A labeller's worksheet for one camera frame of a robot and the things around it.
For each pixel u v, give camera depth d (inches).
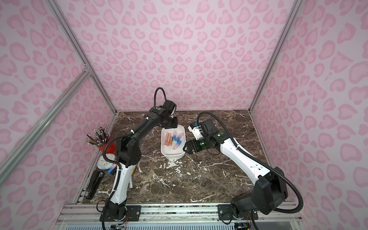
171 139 39.6
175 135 40.7
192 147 27.2
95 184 32.3
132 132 23.4
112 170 34.5
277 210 17.1
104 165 34.7
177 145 38.5
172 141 39.6
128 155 23.0
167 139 39.6
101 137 33.9
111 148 35.5
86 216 28.7
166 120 31.5
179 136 40.1
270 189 15.8
